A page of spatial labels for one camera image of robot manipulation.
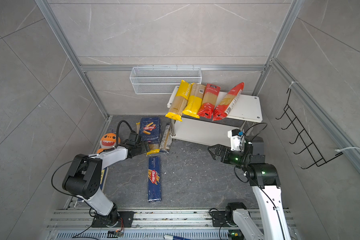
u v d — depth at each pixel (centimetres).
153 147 98
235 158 54
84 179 47
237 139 59
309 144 63
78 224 73
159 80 100
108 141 95
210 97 78
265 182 42
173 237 68
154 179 84
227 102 75
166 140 101
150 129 101
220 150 57
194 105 73
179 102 76
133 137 76
